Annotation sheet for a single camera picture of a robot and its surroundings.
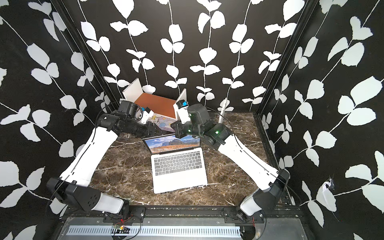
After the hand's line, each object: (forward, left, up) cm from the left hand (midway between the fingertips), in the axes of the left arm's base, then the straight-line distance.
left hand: (160, 131), depth 72 cm
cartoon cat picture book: (+20, +3, -17) cm, 26 cm away
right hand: (-2, -7, +6) cm, 9 cm away
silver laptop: (-7, -6, -23) cm, 25 cm away
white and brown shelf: (+27, +18, +4) cm, 32 cm away
